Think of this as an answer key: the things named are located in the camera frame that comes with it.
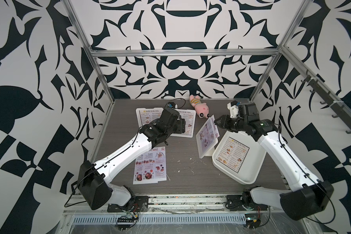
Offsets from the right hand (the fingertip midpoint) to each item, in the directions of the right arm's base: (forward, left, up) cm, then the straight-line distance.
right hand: (216, 119), depth 76 cm
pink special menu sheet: (-14, +34, -25) cm, 44 cm away
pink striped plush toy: (+23, +3, -18) cm, 30 cm away
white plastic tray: (-13, -24, -26) cm, 38 cm away
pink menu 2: (-21, +43, -25) cm, 54 cm away
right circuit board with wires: (-41, -16, -27) cm, 51 cm away
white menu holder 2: (-9, +1, -19) cm, 21 cm away
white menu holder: (+9, +44, -8) cm, 46 cm away
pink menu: (-3, +3, -11) cm, 11 cm away
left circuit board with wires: (-41, +46, -28) cm, 68 cm away
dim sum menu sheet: (+10, +38, -8) cm, 40 cm away
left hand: (+1, +19, 0) cm, 19 cm away
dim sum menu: (+9, +13, -9) cm, 18 cm away
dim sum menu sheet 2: (-8, -14, -25) cm, 30 cm away
